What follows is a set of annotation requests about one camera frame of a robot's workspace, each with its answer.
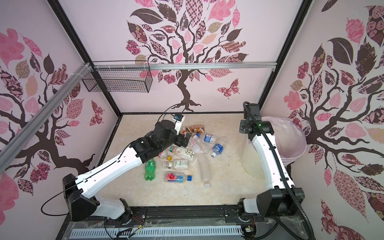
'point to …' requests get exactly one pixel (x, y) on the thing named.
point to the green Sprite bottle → (150, 170)
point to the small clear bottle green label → (177, 164)
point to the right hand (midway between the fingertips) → (251, 124)
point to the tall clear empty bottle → (204, 163)
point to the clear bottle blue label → (217, 149)
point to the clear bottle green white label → (182, 152)
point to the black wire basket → (132, 76)
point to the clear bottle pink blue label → (174, 177)
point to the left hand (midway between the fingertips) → (183, 131)
